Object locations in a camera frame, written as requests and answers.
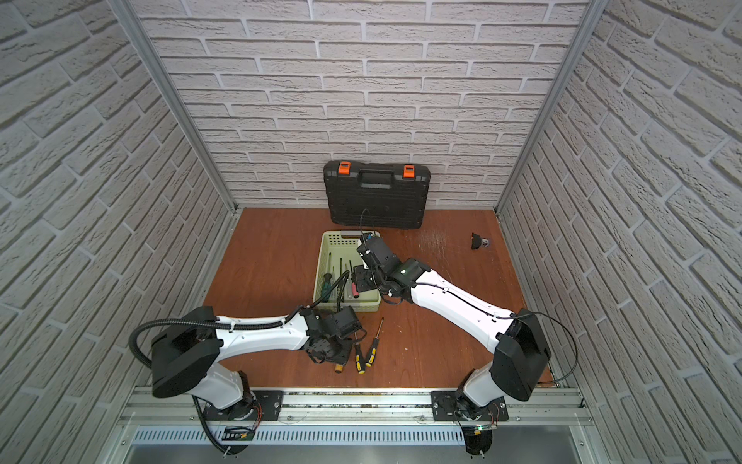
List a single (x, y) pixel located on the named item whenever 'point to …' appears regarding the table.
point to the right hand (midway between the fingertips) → (363, 274)
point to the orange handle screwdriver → (339, 367)
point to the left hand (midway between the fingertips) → (351, 357)
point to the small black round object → (478, 243)
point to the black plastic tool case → (376, 195)
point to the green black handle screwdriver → (327, 283)
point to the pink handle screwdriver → (356, 294)
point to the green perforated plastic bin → (334, 279)
